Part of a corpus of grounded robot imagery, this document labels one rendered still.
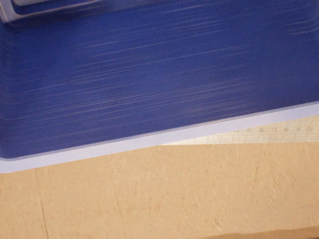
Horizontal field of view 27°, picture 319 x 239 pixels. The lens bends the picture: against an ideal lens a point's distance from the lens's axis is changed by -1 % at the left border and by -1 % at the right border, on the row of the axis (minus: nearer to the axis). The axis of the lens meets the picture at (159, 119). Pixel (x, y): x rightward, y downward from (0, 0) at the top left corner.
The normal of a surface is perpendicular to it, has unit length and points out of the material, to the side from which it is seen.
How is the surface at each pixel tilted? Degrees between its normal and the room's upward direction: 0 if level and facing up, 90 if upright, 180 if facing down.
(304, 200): 0
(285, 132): 0
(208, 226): 0
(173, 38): 90
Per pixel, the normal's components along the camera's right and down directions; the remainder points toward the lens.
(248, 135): 0.11, 0.72
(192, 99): -0.15, -0.67
